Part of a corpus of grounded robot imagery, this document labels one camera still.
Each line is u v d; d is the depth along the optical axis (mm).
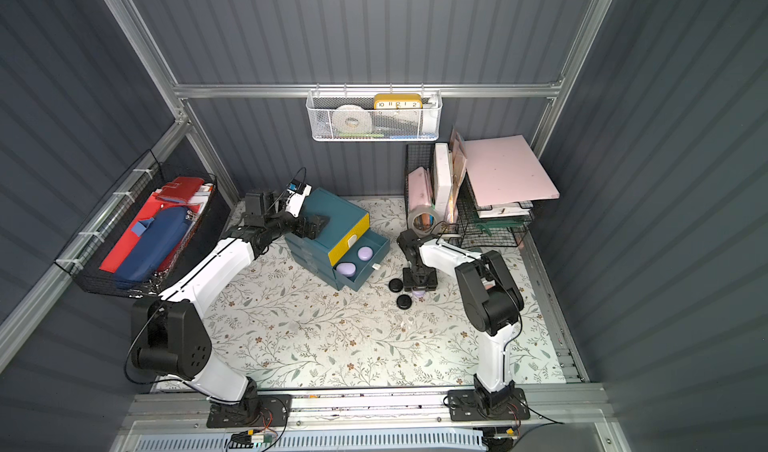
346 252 865
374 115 878
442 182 895
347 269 885
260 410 719
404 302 912
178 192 799
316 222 774
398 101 867
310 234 788
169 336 440
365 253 931
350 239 842
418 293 934
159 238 689
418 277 822
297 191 751
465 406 717
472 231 987
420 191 1051
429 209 1007
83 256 608
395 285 965
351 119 833
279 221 732
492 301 523
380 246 889
